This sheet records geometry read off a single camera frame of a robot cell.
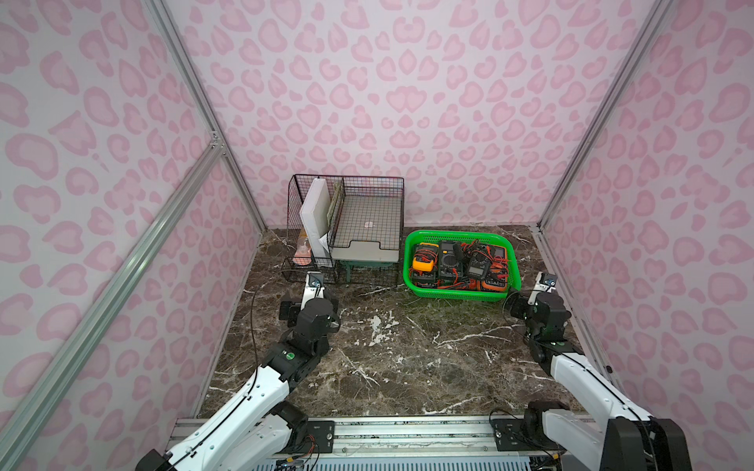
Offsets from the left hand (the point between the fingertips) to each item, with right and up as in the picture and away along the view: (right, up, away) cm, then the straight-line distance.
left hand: (306, 290), depth 77 cm
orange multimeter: (+56, +3, +16) cm, 59 cm away
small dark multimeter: (+50, +6, +15) cm, 53 cm away
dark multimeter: (+33, +1, +18) cm, 38 cm away
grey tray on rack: (+13, +18, +27) cm, 35 cm away
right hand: (+61, -1, +9) cm, 62 cm away
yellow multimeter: (+33, +9, +16) cm, 38 cm away
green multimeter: (+42, +6, +21) cm, 47 cm away
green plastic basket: (+50, +14, +23) cm, 56 cm away
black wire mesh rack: (-10, +6, +27) cm, 29 cm away
